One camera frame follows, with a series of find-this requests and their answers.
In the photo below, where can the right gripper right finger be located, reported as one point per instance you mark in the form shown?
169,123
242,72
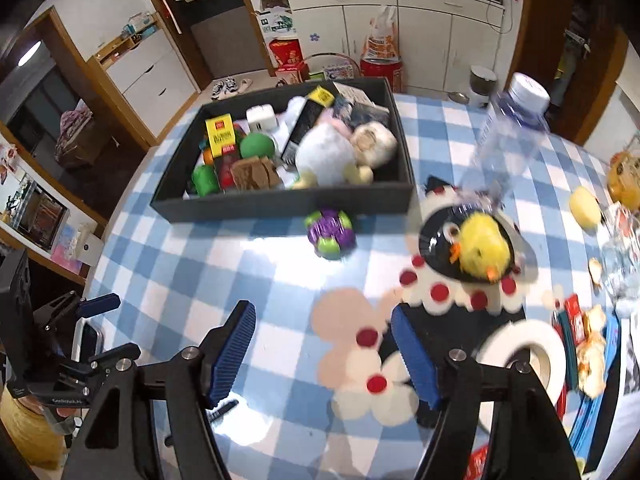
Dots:
453,384

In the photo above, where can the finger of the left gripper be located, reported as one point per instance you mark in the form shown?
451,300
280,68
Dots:
100,359
95,305

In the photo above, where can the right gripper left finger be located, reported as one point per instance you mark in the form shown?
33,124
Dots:
191,383

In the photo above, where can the white tape roll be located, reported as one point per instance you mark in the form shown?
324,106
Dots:
534,342

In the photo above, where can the yellow chick toy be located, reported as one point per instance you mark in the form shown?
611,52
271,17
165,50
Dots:
480,249

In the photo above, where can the green thread spool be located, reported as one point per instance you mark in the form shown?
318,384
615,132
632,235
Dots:
205,181

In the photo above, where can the purple green spinner toy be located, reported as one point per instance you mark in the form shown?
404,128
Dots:
331,233

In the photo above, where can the orange mandarin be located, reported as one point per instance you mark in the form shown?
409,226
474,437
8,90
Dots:
208,157

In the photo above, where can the brown waffle pouch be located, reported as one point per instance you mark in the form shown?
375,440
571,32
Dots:
255,173

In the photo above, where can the yellow glue box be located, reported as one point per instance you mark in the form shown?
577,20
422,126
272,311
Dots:
224,147
316,102

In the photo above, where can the green crochet rattle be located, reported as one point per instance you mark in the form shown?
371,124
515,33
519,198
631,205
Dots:
257,144

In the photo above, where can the white pink plush bunny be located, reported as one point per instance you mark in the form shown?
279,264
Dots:
326,158

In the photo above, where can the garlic bulb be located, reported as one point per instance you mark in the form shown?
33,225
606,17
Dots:
374,145

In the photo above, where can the white baymax figure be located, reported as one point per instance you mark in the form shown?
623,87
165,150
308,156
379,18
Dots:
287,121

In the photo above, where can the white power adapter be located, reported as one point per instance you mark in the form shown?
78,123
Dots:
261,118

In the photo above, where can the holographic small box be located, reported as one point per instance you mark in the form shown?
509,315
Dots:
353,107

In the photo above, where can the black cat felt mat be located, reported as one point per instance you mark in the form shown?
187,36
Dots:
364,369

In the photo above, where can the black storage tray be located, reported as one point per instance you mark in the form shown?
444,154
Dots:
175,198

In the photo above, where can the yellow sponge ball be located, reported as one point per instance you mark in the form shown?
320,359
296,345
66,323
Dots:
585,209

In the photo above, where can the white drawer unit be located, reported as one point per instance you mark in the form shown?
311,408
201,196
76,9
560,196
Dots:
145,77

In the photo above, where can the pair of sneakers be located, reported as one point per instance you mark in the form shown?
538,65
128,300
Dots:
226,88

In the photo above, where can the clear plastic water bottle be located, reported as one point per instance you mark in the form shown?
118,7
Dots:
508,141

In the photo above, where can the pet feeder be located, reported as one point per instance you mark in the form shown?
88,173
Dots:
482,85

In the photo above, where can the red round tin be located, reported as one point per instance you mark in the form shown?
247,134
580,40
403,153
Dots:
388,69

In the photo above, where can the red gift box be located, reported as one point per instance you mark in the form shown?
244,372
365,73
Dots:
286,52

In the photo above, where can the dark wicker basket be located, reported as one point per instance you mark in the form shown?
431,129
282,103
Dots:
328,66

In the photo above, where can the white cabinet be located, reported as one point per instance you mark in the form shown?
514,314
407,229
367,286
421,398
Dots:
438,41

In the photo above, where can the orange plastic bag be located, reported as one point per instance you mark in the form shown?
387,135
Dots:
381,42

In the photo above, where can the brown wooden door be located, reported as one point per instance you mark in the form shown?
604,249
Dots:
576,49

